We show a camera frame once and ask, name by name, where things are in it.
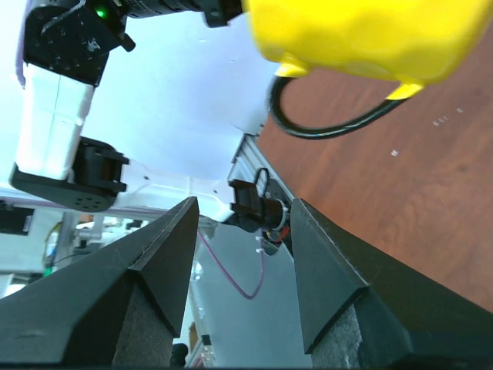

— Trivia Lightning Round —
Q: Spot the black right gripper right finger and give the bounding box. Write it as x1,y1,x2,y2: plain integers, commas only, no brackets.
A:
290,199,492,366

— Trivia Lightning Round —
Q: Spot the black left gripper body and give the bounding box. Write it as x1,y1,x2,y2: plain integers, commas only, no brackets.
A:
186,0,243,28

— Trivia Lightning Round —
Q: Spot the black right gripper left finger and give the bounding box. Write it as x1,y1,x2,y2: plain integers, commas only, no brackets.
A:
1,197,200,365

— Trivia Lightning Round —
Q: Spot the yellow enamel mug black handle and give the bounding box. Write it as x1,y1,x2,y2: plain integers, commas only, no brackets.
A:
243,0,492,140

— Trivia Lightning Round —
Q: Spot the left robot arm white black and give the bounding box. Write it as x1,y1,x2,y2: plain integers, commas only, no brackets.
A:
9,1,289,233

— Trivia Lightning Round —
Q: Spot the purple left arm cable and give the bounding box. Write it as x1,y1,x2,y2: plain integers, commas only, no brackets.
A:
196,230,267,301

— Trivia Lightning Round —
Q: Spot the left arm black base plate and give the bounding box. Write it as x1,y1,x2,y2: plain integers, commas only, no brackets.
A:
253,167,293,256

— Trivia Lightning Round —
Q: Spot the aluminium frame rail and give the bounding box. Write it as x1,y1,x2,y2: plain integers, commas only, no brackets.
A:
227,134,294,208

